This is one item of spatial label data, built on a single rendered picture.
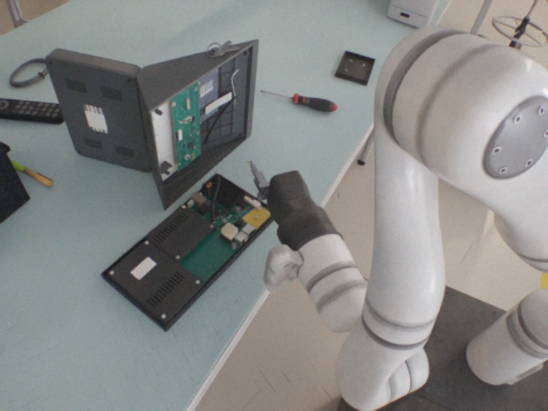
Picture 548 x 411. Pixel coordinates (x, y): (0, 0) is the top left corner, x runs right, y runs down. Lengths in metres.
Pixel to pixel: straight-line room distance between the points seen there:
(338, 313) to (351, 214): 1.58
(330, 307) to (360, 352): 0.08
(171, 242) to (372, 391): 0.36
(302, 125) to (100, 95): 0.40
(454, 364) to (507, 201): 0.56
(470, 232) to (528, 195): 1.93
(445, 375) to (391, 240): 0.50
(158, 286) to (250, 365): 1.06
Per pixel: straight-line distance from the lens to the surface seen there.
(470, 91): 0.25
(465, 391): 0.84
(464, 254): 2.16
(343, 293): 0.50
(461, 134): 0.25
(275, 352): 1.66
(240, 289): 0.63
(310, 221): 0.54
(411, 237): 0.36
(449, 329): 0.87
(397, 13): 1.36
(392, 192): 0.35
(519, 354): 0.76
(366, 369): 0.45
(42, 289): 0.68
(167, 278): 0.61
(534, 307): 0.71
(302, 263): 0.53
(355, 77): 1.06
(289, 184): 0.58
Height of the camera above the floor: 1.56
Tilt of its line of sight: 51 degrees down
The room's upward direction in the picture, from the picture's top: 9 degrees clockwise
